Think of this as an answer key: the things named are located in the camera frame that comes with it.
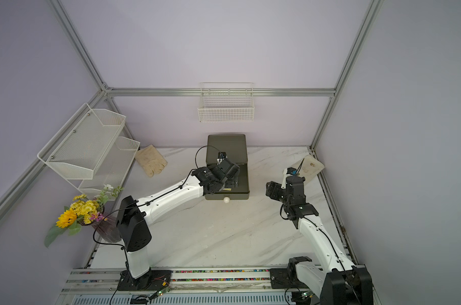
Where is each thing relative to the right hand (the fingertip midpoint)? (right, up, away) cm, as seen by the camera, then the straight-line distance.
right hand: (274, 188), depth 85 cm
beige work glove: (-70, +14, +30) cm, 77 cm away
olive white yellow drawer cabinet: (-18, +21, +12) cm, 30 cm away
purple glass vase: (-77, -19, +2) cm, 80 cm away
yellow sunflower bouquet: (-72, -6, -19) cm, 75 cm away
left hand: (-22, +4, -1) cm, 22 cm away
